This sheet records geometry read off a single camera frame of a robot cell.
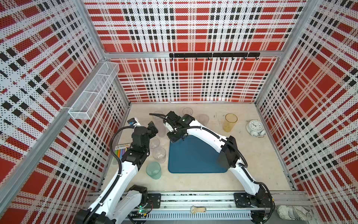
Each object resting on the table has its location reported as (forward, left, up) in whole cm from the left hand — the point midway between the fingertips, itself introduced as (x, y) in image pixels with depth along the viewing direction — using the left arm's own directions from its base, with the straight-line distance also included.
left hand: (150, 124), depth 79 cm
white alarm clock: (+11, -71, -20) cm, 75 cm away
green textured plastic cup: (-19, -1, -19) cm, 27 cm away
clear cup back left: (+1, -6, +9) cm, 11 cm away
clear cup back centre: (+23, -21, -14) cm, 34 cm away
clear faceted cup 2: (-9, -3, -20) cm, 22 cm away
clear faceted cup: (-2, +1, -18) cm, 18 cm away
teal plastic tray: (-8, -22, -25) cm, 34 cm away
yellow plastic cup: (+11, -51, -10) cm, 53 cm away
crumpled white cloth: (-41, -74, -19) cm, 86 cm away
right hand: (-2, -13, -11) cm, 17 cm away
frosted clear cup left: (+1, -5, -5) cm, 7 cm away
